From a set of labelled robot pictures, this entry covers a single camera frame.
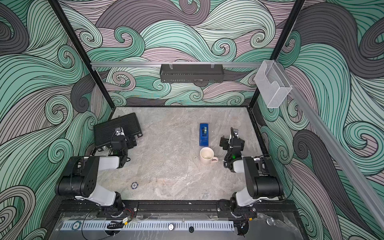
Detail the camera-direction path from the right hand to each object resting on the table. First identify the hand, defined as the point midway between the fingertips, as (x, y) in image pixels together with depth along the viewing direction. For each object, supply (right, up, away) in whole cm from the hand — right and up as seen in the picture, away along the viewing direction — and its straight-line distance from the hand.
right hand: (230, 137), depth 93 cm
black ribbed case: (-83, +3, +4) cm, 83 cm away
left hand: (-68, 0, 0) cm, 68 cm away
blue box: (-16, +1, +4) cm, 17 cm away
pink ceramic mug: (-15, -11, -3) cm, 19 cm away
